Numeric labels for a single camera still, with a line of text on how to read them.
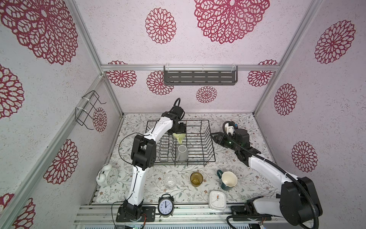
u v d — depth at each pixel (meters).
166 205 0.75
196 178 0.85
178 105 0.92
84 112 0.75
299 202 0.41
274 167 0.51
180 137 0.92
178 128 0.86
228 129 0.76
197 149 0.99
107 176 0.76
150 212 0.75
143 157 0.58
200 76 1.00
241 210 0.75
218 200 0.76
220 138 0.74
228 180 0.83
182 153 0.85
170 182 0.85
